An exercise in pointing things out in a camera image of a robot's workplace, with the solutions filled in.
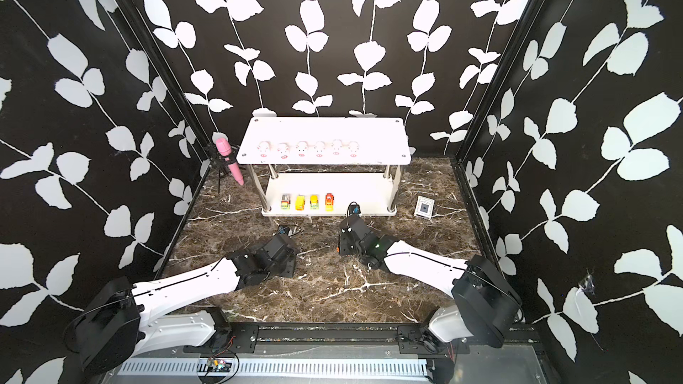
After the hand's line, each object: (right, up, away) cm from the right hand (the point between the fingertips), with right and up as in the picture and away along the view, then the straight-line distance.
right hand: (340, 234), depth 85 cm
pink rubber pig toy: (-1, +28, -11) cm, 30 cm away
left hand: (-15, -7, -1) cm, 17 cm away
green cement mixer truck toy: (-10, +10, +9) cm, 17 cm away
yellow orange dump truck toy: (-15, +9, +11) cm, 21 cm away
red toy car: (-4, +11, +10) cm, 16 cm away
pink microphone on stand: (-44, +26, +10) cm, 52 cm away
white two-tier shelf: (-10, +24, +33) cm, 42 cm away
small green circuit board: (-33, -33, -15) cm, 48 cm away
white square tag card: (+32, +7, +16) cm, 37 cm away
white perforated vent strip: (-14, -33, -15) cm, 39 cm away
